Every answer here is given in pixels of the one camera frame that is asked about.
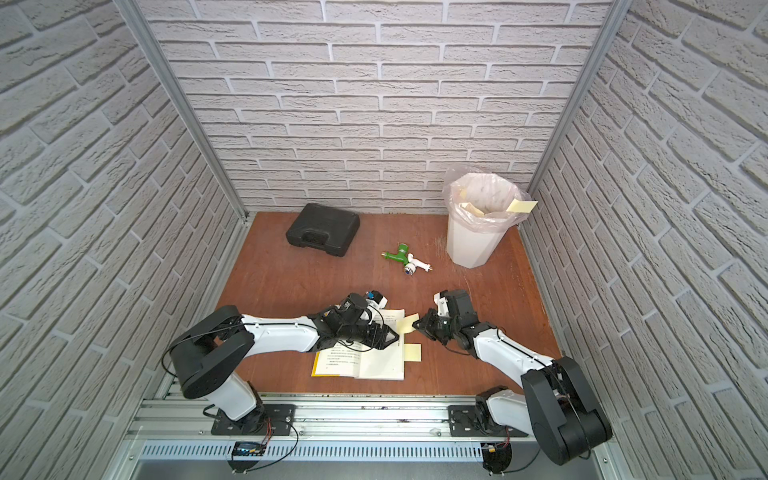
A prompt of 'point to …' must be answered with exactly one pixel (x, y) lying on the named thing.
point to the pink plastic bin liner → (484, 202)
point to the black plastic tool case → (324, 228)
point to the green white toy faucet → (406, 257)
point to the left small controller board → (244, 448)
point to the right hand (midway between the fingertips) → (416, 324)
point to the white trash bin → (472, 249)
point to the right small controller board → (496, 457)
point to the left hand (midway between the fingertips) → (386, 324)
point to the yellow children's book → (378, 364)
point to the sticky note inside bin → (468, 206)
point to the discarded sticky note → (521, 206)
